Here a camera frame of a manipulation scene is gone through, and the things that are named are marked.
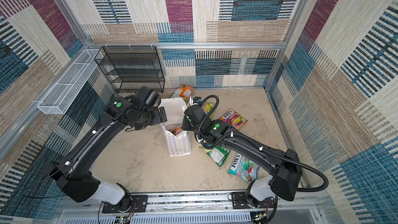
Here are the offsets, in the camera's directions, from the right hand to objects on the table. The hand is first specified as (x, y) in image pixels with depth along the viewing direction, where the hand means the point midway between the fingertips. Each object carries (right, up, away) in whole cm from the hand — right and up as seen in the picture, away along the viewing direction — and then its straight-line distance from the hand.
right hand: (186, 121), depth 75 cm
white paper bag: (-3, -9, -3) cm, 10 cm away
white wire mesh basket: (-57, +10, -5) cm, 58 cm away
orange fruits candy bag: (-6, -7, +14) cm, 16 cm away
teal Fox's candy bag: (+29, -24, +6) cm, 39 cm away
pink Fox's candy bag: (+28, -1, +25) cm, 37 cm away
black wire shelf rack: (-43, +33, +34) cm, 64 cm away
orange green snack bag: (-5, +18, +40) cm, 44 cm away
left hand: (-12, +2, -4) cm, 13 cm away
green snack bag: (+17, -19, +10) cm, 27 cm away
